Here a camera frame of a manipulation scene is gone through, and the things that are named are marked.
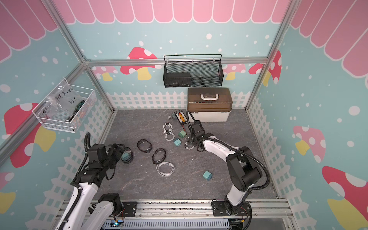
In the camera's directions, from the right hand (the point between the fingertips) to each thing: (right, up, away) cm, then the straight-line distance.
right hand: (194, 137), depth 94 cm
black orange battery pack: (-10, +14, +19) cm, 26 cm away
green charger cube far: (-8, +2, +9) cm, 13 cm away
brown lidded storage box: (+10, +22, +1) cm, 25 cm away
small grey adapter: (-19, +14, +20) cm, 31 cm away
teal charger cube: (-11, -4, +4) cm, 12 cm away
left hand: (-41, -7, -14) cm, 44 cm away
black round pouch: (-35, -6, +6) cm, 36 cm away
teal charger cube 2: (+8, -21, -10) cm, 25 cm away
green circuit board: (-40, -42, -21) cm, 62 cm away
